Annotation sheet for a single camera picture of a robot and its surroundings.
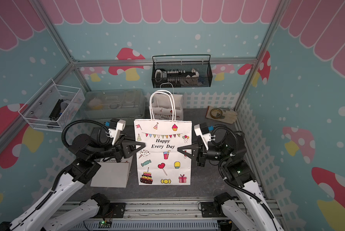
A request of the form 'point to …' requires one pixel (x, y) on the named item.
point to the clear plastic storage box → (113, 104)
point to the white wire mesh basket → (51, 109)
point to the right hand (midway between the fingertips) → (179, 150)
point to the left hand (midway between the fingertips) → (145, 148)
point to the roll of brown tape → (216, 113)
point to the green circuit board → (104, 224)
